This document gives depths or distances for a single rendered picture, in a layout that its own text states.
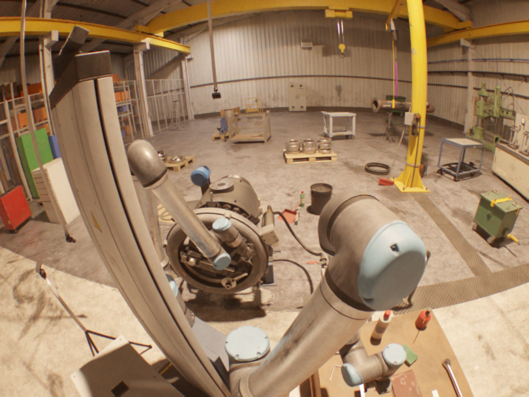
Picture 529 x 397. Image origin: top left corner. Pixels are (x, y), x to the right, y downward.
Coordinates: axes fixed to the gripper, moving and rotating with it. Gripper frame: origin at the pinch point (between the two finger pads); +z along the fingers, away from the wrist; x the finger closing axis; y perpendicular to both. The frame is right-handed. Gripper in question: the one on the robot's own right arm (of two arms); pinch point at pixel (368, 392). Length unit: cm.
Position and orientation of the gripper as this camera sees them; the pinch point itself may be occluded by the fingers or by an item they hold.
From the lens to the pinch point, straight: 119.7
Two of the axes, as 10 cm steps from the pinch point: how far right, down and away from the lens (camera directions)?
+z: 0.7, 8.9, 4.4
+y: 0.5, -4.5, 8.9
